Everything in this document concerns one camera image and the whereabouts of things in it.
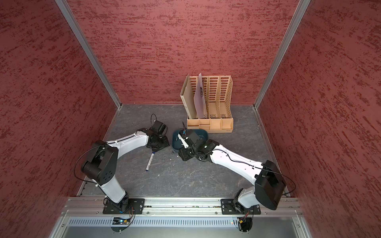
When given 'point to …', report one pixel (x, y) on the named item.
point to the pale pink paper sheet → (199, 98)
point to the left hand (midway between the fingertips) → (165, 148)
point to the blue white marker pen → (150, 161)
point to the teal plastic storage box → (178, 144)
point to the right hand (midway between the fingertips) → (183, 155)
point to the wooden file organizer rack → (208, 101)
